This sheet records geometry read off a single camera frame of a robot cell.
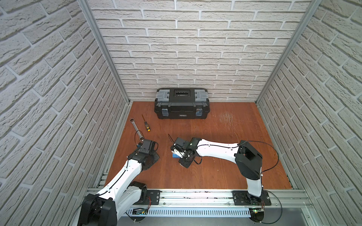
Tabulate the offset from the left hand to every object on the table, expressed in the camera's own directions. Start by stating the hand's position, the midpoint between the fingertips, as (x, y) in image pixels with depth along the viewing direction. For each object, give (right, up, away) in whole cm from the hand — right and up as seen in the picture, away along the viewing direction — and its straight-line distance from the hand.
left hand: (157, 154), depth 85 cm
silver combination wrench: (-14, +8, +12) cm, 20 cm away
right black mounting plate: (+49, -20, -12) cm, 54 cm away
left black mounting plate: (0, -20, -12) cm, 23 cm away
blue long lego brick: (+11, +2, -7) cm, 13 cm away
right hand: (+18, -4, -1) cm, 19 cm away
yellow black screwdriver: (-12, +17, +18) cm, 28 cm away
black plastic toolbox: (+15, +33, +11) cm, 38 cm away
